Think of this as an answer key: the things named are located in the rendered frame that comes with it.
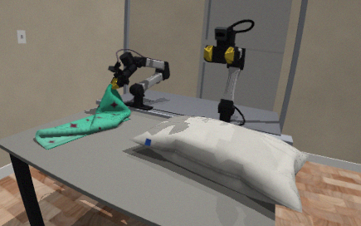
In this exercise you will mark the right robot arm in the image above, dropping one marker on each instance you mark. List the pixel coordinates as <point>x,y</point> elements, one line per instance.
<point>137,90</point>

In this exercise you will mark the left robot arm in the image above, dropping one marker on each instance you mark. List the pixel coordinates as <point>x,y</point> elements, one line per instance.
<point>226,104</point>

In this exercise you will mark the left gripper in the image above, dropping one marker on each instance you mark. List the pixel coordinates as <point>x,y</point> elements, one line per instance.
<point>220,54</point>

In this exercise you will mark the white pillow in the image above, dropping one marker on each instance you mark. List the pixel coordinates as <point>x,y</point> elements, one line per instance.
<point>248,161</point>

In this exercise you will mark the green pillowcase with star pattern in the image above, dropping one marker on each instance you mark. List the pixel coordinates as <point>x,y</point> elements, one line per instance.
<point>110,112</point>

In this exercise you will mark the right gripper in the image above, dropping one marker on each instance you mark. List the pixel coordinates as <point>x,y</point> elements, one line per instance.
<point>120,79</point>

